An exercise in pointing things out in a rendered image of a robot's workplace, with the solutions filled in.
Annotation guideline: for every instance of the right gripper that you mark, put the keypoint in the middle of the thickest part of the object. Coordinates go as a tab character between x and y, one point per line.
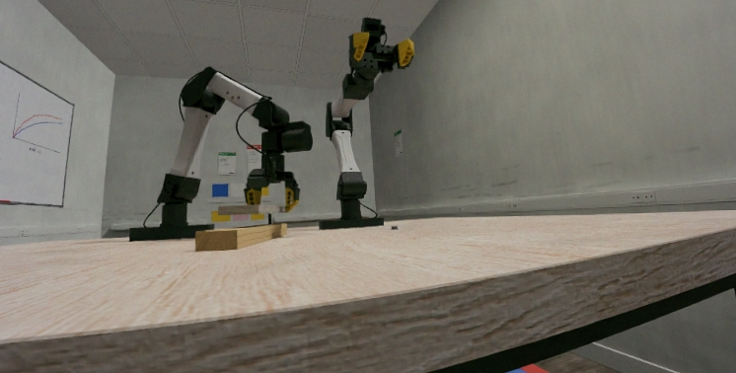
287	177

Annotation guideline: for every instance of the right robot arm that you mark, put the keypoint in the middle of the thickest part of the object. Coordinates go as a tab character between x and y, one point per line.
181	185

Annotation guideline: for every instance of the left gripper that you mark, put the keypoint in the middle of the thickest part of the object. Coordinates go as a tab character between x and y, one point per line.
382	58

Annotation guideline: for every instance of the light wooden beam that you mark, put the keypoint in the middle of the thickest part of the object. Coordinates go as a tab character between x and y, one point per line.
236	238

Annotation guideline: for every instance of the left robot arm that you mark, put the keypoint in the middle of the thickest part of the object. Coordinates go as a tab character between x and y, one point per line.
350	186

